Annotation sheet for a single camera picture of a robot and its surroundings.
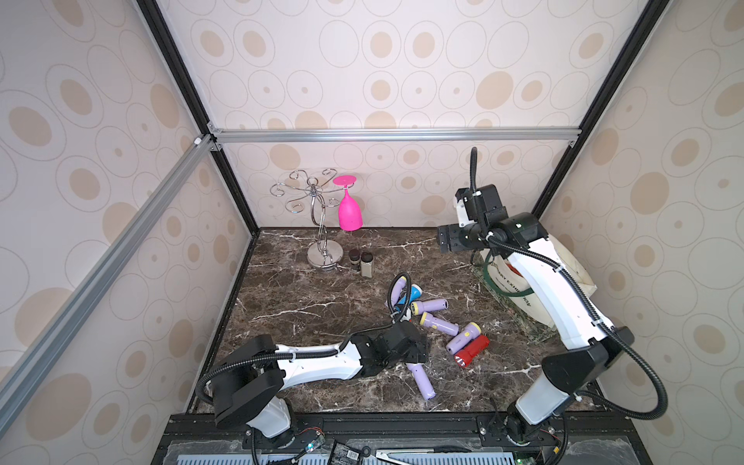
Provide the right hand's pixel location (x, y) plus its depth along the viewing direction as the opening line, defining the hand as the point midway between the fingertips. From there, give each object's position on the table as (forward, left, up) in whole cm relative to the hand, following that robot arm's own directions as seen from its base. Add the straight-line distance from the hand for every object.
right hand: (465, 234), depth 77 cm
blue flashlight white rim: (-1, +11, -27) cm, 29 cm away
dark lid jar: (+8, +33, -21) cm, 40 cm away
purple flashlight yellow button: (-14, -6, -28) cm, 32 cm away
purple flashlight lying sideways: (-6, +7, -28) cm, 29 cm away
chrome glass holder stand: (+15, +46, -27) cm, 55 cm away
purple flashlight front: (-29, +10, -28) cm, 42 cm away
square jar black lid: (+7, +29, -22) cm, 37 cm away
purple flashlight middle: (-11, +8, -27) cm, 30 cm away
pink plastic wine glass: (+15, +34, -6) cm, 37 cm away
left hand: (-23, +9, -21) cm, 32 cm away
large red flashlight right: (-20, -5, -28) cm, 35 cm away
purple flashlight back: (+1, +18, -28) cm, 33 cm away
